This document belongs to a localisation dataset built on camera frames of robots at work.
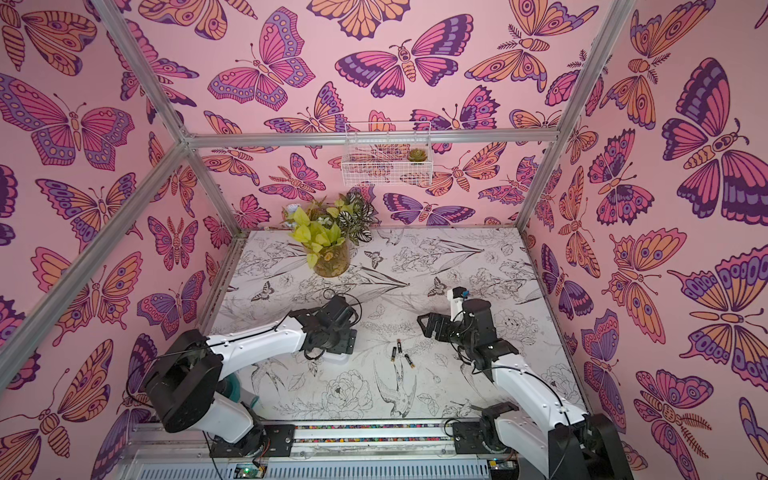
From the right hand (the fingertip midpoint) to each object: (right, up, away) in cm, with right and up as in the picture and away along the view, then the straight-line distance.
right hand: (432, 318), depth 85 cm
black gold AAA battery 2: (-11, -11, +3) cm, 16 cm away
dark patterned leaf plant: (-22, +30, +10) cm, 38 cm away
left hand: (-25, -7, +4) cm, 26 cm away
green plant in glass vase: (-32, +25, +7) cm, 42 cm away
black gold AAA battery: (-9, -9, +5) cm, 14 cm away
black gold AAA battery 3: (-6, -14, +1) cm, 15 cm away
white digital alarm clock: (-27, -10, -3) cm, 29 cm away
